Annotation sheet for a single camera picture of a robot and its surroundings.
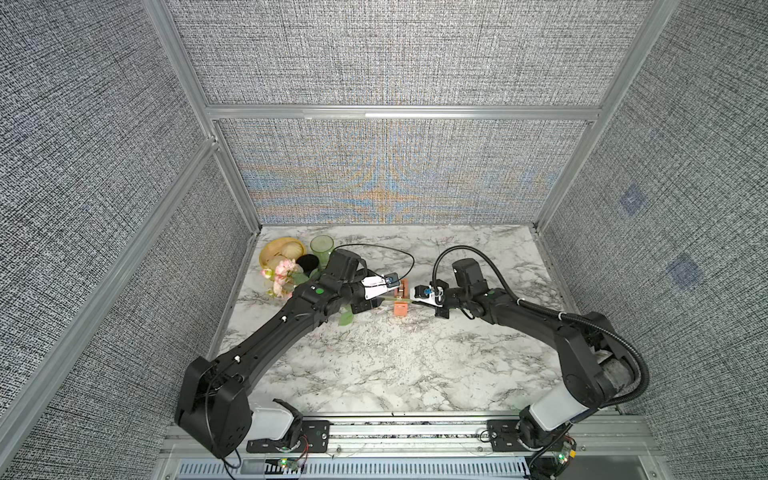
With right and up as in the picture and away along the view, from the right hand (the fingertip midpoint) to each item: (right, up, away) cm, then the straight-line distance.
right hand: (416, 287), depth 87 cm
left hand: (-10, +2, -6) cm, 12 cm away
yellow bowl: (-47, +11, +21) cm, 53 cm away
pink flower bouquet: (-35, +4, -10) cm, 37 cm away
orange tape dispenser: (-4, -7, +7) cm, 11 cm away
